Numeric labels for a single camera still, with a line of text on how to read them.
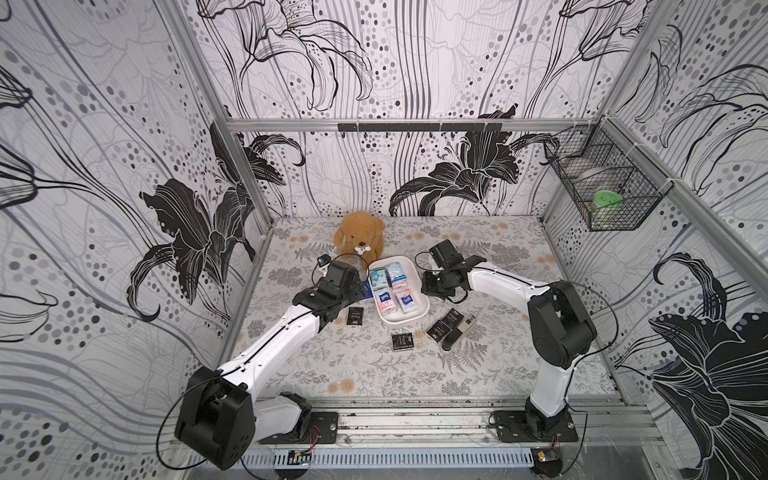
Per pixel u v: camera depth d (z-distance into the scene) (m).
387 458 0.76
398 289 0.97
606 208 0.80
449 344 0.84
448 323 0.89
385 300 0.91
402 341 0.86
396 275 0.95
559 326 0.49
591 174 0.79
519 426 0.71
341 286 0.62
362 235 0.92
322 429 0.73
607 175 0.78
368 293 0.91
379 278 0.95
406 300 0.93
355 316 0.91
